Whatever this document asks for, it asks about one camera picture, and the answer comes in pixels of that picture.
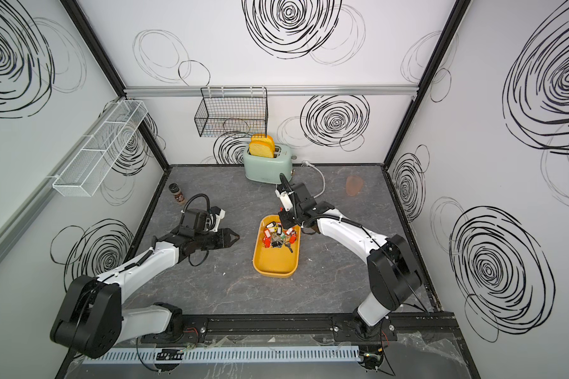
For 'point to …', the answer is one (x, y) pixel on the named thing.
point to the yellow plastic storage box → (275, 262)
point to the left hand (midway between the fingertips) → (234, 238)
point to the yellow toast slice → (261, 145)
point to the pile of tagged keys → (276, 235)
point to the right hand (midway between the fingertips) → (284, 214)
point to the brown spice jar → (175, 189)
